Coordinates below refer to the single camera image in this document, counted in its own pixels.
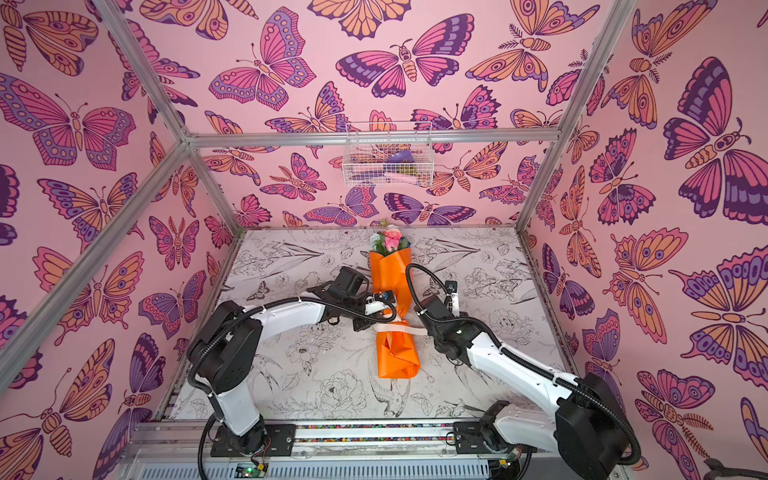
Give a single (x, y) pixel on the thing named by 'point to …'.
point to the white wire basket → (388, 154)
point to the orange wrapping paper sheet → (397, 343)
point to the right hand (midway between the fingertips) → (446, 312)
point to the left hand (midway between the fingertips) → (383, 311)
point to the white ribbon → (400, 328)
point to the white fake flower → (377, 241)
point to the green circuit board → (250, 471)
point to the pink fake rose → (391, 238)
